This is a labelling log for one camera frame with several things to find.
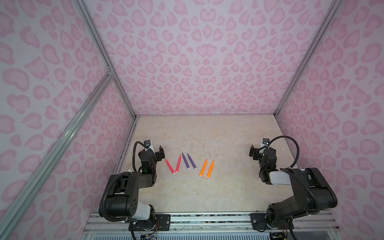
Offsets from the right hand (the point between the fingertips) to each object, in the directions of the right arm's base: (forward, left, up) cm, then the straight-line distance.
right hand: (261, 144), depth 92 cm
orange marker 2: (-13, +31, -7) cm, 35 cm away
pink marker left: (-12, +56, -8) cm, 58 cm away
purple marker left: (-9, +46, -9) cm, 48 cm away
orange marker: (-14, +36, -8) cm, 39 cm away
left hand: (-3, +66, +2) cm, 66 cm away
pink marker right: (-10, +51, -8) cm, 52 cm away
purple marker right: (-11, +41, -8) cm, 43 cm away
